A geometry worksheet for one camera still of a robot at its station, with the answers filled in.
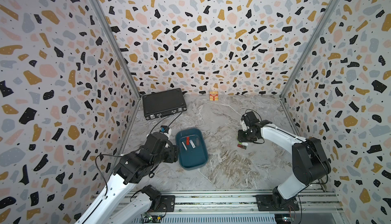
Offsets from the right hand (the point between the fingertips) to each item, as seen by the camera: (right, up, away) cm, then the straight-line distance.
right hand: (240, 138), depth 93 cm
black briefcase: (-53, +21, +17) cm, 60 cm away
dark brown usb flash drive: (+1, -5, +2) cm, 6 cm away
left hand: (-36, 0, -23) cm, 42 cm away
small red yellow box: (-15, +28, +28) cm, 42 cm away
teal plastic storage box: (-29, -9, -1) cm, 30 cm away
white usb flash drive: (-34, -5, 0) cm, 35 cm away
